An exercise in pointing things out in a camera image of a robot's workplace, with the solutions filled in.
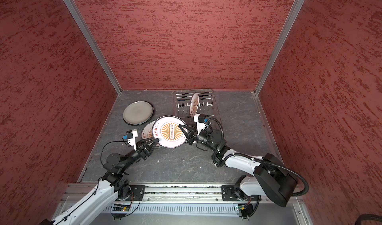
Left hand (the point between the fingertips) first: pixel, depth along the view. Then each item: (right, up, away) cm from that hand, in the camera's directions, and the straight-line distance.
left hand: (160, 142), depth 71 cm
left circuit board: (-20, -33, +1) cm, 39 cm away
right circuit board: (+42, -34, 0) cm, 54 cm away
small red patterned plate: (-14, 0, +23) cm, 27 cm away
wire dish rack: (+26, +17, +32) cm, 45 cm away
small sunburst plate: (+4, +6, -1) cm, 7 cm away
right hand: (+9, +7, -1) cm, 11 cm away
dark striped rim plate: (-23, +7, +30) cm, 39 cm away
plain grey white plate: (-24, +13, +32) cm, 42 cm away
